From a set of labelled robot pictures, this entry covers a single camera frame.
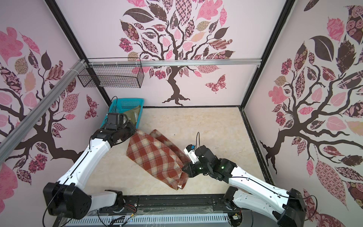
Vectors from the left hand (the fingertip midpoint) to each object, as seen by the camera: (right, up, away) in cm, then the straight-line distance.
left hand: (136, 130), depth 81 cm
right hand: (+27, -19, -10) cm, 35 cm away
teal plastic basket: (-24, +18, +32) cm, 44 cm away
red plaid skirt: (+11, -13, +1) cm, 17 cm away
